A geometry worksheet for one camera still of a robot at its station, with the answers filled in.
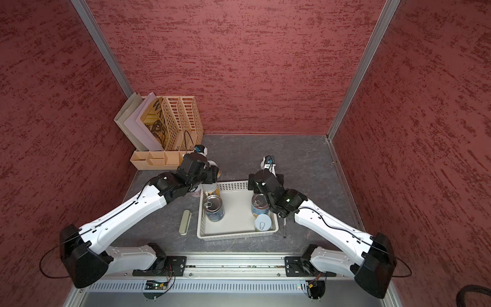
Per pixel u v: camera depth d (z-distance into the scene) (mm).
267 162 655
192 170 572
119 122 860
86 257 378
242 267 759
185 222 829
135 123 874
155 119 1003
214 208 793
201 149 679
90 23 741
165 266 668
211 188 812
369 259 386
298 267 737
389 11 723
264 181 540
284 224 849
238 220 859
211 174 683
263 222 794
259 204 806
